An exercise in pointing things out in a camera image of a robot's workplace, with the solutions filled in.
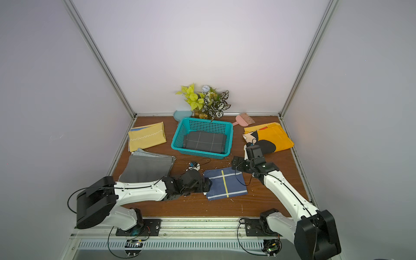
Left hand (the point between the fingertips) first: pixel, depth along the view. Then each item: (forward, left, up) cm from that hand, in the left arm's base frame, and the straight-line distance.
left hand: (209, 185), depth 82 cm
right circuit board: (-25, -29, -6) cm, 39 cm away
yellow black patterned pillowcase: (+33, -41, -3) cm, 53 cm away
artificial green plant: (+42, +1, +19) cm, 46 cm away
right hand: (+11, -16, +6) cm, 20 cm away
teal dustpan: (+56, +26, -5) cm, 62 cm away
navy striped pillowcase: (+2, -9, -4) cm, 10 cm away
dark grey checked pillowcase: (+30, +3, -2) cm, 30 cm away
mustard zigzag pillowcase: (+34, +44, -3) cm, 56 cm away
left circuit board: (-25, +34, -7) cm, 43 cm away
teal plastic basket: (+41, +13, +2) cm, 43 cm away
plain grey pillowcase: (+12, +40, -3) cm, 42 cm away
